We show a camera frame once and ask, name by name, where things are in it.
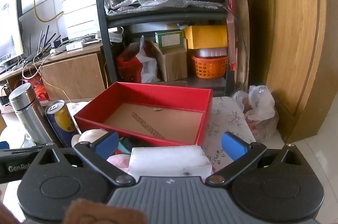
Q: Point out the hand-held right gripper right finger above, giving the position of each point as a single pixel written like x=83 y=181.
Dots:
x=233 y=146

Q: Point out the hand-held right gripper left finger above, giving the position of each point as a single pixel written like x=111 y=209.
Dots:
x=105 y=146

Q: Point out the white plush toy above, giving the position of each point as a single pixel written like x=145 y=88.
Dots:
x=89 y=135

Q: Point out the pink plush toy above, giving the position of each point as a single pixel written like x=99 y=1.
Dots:
x=118 y=160

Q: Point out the dark pouch striped rim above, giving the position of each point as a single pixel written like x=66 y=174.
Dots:
x=129 y=144

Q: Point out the white sponge block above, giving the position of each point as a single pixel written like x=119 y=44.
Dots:
x=169 y=160

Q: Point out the red cardboard box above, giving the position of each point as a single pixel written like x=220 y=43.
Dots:
x=158 y=91

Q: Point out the floral tablecloth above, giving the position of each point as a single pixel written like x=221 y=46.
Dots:
x=227 y=118

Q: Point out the white plastic container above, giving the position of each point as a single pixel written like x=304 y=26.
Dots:
x=15 y=139

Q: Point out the blue yellow drink can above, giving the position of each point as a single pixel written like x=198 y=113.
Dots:
x=62 y=123

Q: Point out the steel thermos bottle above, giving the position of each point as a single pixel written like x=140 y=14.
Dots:
x=29 y=113

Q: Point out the wooden television stand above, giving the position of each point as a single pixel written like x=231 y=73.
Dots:
x=71 y=73

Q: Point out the orange plastic basket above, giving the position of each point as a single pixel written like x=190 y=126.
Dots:
x=208 y=68

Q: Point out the red white plastic bag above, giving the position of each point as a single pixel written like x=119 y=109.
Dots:
x=132 y=68

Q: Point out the clear plastic tub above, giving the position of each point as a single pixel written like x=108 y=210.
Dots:
x=211 y=52

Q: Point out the brown cardboard carton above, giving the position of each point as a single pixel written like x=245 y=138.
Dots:
x=174 y=62

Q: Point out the yellow cardboard box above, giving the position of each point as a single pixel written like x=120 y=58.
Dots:
x=208 y=37

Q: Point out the black antenna router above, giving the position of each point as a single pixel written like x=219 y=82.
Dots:
x=56 y=43

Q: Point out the green paper box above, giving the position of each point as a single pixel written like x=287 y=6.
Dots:
x=169 y=40

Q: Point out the flat screen monitor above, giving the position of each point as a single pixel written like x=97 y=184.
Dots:
x=8 y=36

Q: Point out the wooden cabinet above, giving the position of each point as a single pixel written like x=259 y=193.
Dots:
x=295 y=28

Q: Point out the black metal shelf rack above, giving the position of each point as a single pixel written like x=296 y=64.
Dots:
x=163 y=16

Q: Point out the clear bubble wrap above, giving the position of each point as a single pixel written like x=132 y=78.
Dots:
x=126 y=3

